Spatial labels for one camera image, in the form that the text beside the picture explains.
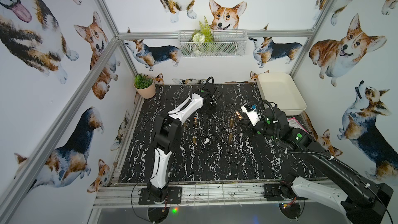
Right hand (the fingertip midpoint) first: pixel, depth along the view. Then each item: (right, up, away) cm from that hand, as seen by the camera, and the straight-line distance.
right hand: (238, 120), depth 70 cm
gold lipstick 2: (-22, -7, +30) cm, 37 cm away
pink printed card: (+41, -6, +30) cm, 51 cm away
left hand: (-10, +3, +24) cm, 26 cm away
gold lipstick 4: (0, -14, +22) cm, 26 cm away
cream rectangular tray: (+42, +17, +48) cm, 66 cm away
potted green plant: (-56, +18, +33) cm, 68 cm away
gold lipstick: (0, +3, -1) cm, 3 cm away
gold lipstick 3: (-22, -14, +19) cm, 32 cm away
